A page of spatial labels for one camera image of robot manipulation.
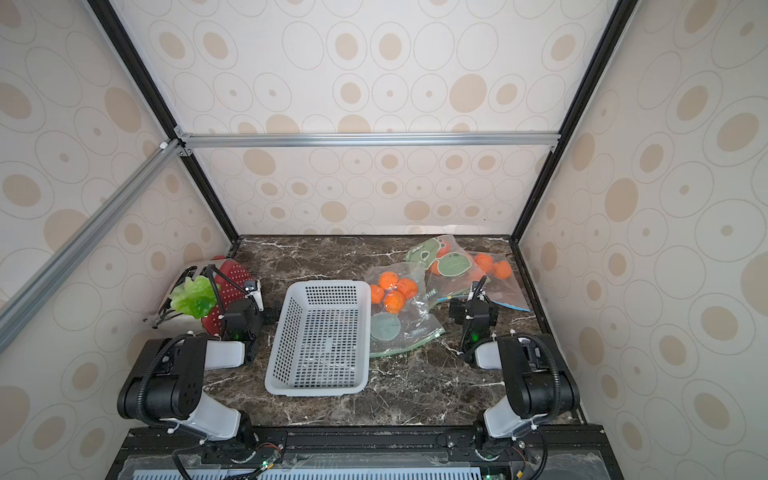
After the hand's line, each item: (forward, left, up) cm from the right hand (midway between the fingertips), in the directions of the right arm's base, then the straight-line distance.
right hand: (487, 299), depth 93 cm
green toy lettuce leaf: (-13, +81, +15) cm, 83 cm away
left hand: (-2, +68, +3) cm, 68 cm away
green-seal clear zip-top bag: (+8, +12, +3) cm, 15 cm away
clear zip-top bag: (-8, +21, -1) cm, 23 cm away
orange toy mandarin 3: (+1, +35, -1) cm, 35 cm away
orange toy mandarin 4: (-2, +29, -1) cm, 29 cm away
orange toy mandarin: (+7, +31, 0) cm, 32 cm away
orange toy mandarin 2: (+3, +25, 0) cm, 25 cm away
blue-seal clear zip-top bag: (+1, -6, +3) cm, 7 cm away
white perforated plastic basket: (-15, +50, -5) cm, 53 cm away
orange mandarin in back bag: (+14, -8, -2) cm, 16 cm away
